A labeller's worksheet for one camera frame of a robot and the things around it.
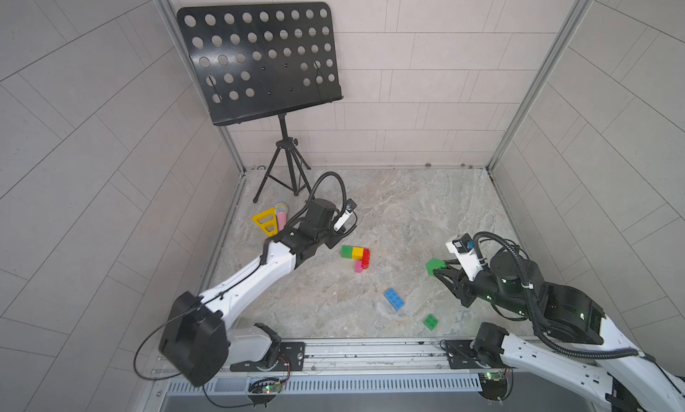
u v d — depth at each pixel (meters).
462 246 0.51
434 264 0.62
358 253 0.89
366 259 0.89
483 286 0.53
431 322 0.76
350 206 0.69
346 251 0.91
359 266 0.86
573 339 0.40
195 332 0.39
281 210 0.96
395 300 0.80
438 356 0.72
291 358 0.71
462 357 0.70
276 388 0.65
